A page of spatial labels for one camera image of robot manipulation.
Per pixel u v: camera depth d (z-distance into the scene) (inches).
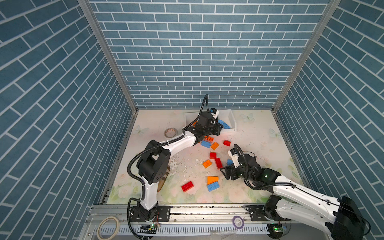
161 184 31.8
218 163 35.7
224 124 43.0
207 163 35.3
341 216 16.3
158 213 28.9
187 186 32.4
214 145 38.8
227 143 40.1
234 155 28.1
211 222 28.5
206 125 28.0
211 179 33.3
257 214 28.8
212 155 37.0
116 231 27.2
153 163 19.4
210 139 39.0
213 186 32.2
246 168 23.6
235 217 28.9
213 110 31.1
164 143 20.7
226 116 44.9
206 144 38.9
